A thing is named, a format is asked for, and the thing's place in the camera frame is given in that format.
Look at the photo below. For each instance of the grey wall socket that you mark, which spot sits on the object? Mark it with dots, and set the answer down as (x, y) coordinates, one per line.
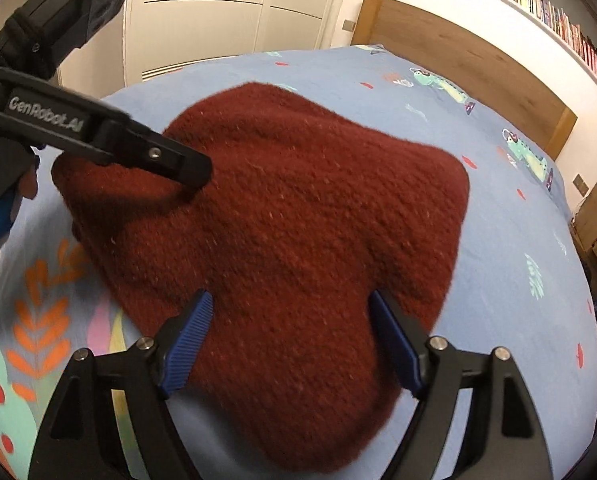
(581, 185)

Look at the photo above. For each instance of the person's left hand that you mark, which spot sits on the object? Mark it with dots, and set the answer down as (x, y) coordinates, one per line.
(30, 180)

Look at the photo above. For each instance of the row of books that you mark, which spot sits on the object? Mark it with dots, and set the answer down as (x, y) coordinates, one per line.
(553, 10)

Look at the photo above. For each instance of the wooden headboard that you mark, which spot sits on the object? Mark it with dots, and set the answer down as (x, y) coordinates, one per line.
(453, 45)

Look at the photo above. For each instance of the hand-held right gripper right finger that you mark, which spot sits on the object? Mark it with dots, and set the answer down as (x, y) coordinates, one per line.
(396, 345)

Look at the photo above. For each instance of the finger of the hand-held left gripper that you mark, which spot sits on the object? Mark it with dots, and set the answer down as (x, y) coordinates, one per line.
(58, 15)
(178, 162)

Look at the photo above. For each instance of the blue printed blanket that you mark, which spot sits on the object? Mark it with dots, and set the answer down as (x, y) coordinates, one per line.
(503, 260)

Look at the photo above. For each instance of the white wardrobe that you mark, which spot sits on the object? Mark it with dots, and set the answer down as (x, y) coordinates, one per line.
(203, 25)

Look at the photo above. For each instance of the dark red knitted sweater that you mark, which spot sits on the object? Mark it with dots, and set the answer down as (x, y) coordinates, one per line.
(288, 240)

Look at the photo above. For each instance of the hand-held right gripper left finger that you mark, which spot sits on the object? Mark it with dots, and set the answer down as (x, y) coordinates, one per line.
(191, 345)

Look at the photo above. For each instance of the grey wall switch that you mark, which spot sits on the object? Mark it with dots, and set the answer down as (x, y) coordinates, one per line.
(348, 25)

